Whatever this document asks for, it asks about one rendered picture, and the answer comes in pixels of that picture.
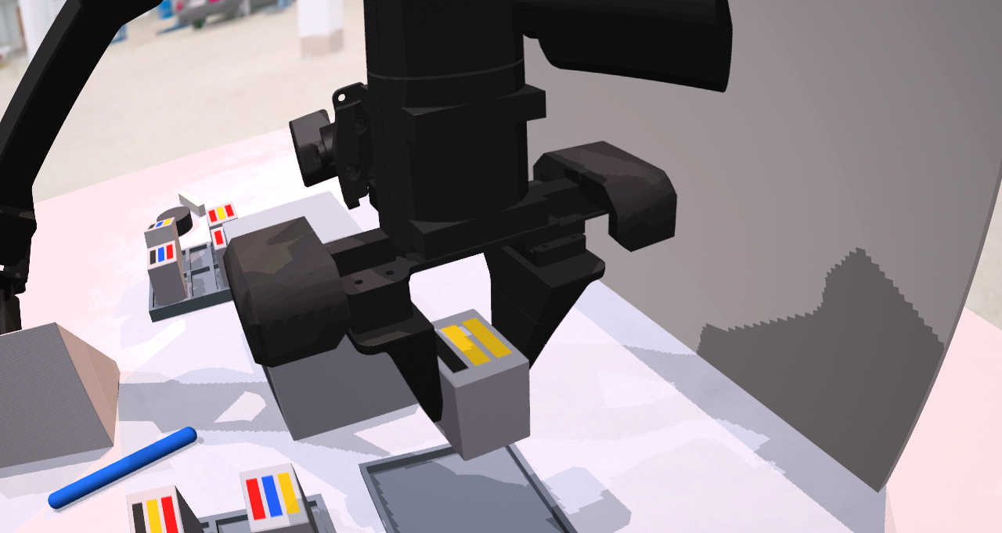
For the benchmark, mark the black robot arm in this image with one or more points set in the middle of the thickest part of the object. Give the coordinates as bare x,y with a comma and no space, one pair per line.
682,42

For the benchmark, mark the blue rod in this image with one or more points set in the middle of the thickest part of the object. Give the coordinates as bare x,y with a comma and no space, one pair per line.
122,467

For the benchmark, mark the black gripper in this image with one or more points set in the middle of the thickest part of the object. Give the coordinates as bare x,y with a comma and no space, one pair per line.
450,158

